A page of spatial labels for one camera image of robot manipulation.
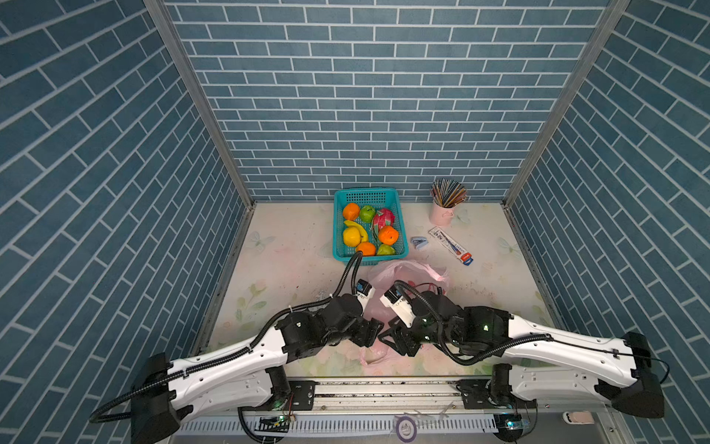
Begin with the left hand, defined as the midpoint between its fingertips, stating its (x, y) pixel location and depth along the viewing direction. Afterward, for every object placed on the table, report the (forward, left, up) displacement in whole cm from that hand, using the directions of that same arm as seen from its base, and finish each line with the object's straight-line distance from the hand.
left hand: (376, 324), depth 73 cm
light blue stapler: (+37, -19, -13) cm, 43 cm away
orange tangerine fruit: (+32, +2, -10) cm, 33 cm away
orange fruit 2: (+50, +8, -9) cm, 51 cm away
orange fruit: (+34, -6, -5) cm, 35 cm away
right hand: (-4, -1, +6) cm, 7 cm away
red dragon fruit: (+43, -5, -5) cm, 44 cm away
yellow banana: (+40, +3, -10) cm, 41 cm away
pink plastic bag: (+11, -2, +4) cm, 12 cm away
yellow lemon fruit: (+36, +7, -8) cm, 38 cm away
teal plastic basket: (+56, -4, -8) cm, 57 cm away
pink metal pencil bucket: (+45, -28, -7) cm, 53 cm away
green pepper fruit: (+29, -5, -7) cm, 30 cm away
